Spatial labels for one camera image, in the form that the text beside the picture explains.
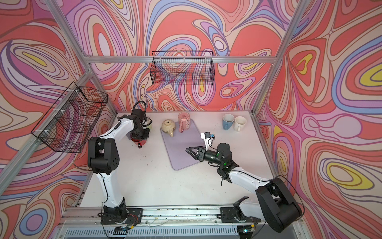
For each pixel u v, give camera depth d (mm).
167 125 1013
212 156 690
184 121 1015
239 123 1013
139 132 823
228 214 734
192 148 723
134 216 728
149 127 885
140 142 928
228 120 1040
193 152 768
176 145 998
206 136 716
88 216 754
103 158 537
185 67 962
